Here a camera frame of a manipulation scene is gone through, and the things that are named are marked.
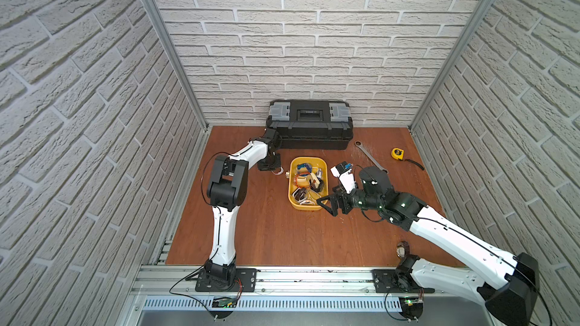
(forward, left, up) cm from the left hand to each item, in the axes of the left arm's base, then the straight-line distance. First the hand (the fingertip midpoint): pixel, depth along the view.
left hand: (276, 163), depth 103 cm
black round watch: (-14, -19, +3) cm, 24 cm away
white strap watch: (-5, -3, +1) cm, 6 cm away
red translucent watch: (-4, -13, 0) cm, 13 cm away
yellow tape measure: (+5, -59, +2) cm, 59 cm away
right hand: (-26, -19, +19) cm, 38 cm away
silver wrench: (+13, -42, -1) cm, 44 cm away
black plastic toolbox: (+10, -16, +16) cm, 25 cm away
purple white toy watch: (-8, -19, +4) cm, 21 cm away
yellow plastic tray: (-3, -20, +5) cm, 20 cm away
